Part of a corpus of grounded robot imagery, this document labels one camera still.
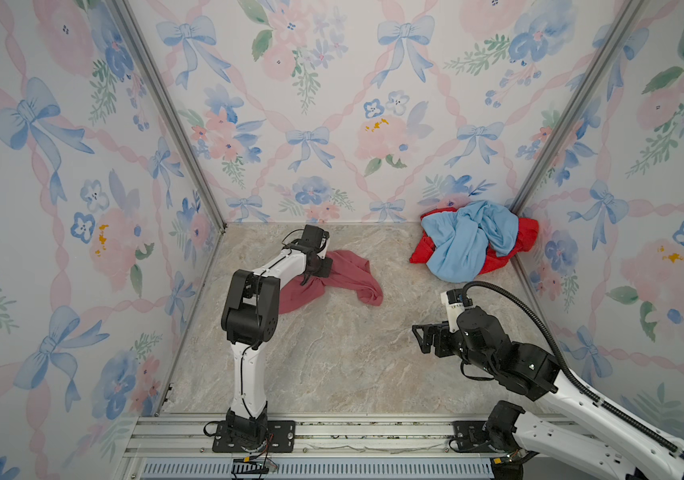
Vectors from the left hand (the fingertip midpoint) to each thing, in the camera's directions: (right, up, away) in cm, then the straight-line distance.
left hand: (324, 264), depth 103 cm
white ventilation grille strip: (+2, -47, -32) cm, 57 cm away
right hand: (+27, -14, -29) cm, 42 cm away
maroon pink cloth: (+8, -2, -2) cm, 9 cm away
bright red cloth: (+71, +8, +3) cm, 72 cm away
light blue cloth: (+49, +9, +3) cm, 49 cm away
